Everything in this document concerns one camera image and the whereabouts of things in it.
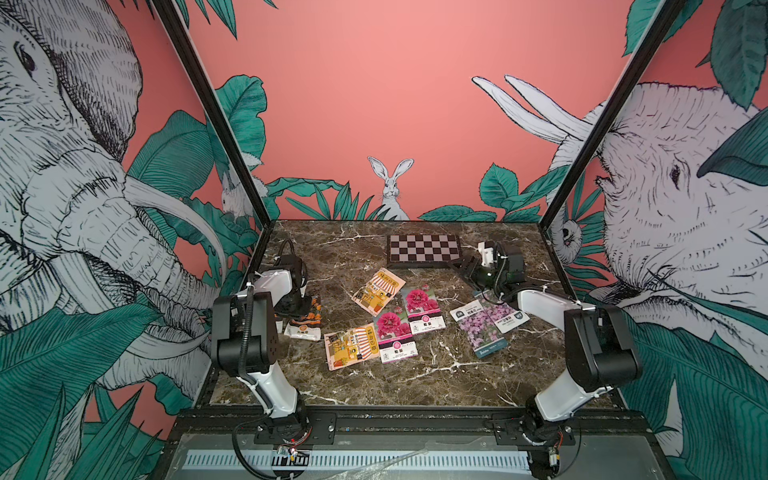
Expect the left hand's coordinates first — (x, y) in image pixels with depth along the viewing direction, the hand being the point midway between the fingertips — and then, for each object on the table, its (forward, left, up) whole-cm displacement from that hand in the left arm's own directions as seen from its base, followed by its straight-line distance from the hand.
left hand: (295, 310), depth 93 cm
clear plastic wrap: (-42, -26, -1) cm, 50 cm away
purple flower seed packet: (-4, -67, -2) cm, 67 cm away
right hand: (+8, -50, +12) cm, 52 cm away
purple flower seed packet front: (-8, -58, -2) cm, 59 cm away
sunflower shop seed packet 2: (-12, -18, -2) cm, 22 cm away
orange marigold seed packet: (-5, -5, -1) cm, 7 cm away
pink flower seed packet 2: (-10, -31, -2) cm, 33 cm away
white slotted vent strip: (-40, -21, -2) cm, 45 cm away
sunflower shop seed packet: (+6, -25, -3) cm, 26 cm away
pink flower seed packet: (-1, -41, -1) cm, 41 cm away
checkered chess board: (+21, -43, +1) cm, 48 cm away
